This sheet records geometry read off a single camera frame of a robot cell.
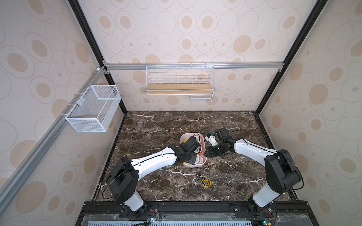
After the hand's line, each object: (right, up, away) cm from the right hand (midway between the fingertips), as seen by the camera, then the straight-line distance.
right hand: (205, 155), depth 88 cm
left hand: (-7, +1, -6) cm, 9 cm away
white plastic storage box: (-12, +12, +8) cm, 19 cm away
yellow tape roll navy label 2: (-23, +7, +12) cm, 27 cm away
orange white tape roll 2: (-4, -1, -7) cm, 8 cm away
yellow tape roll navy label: (0, -15, -5) cm, 16 cm away
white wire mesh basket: (-83, +30, +19) cm, 90 cm away
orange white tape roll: (-4, +11, +12) cm, 16 cm away
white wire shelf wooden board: (-4, +51, +12) cm, 52 cm away
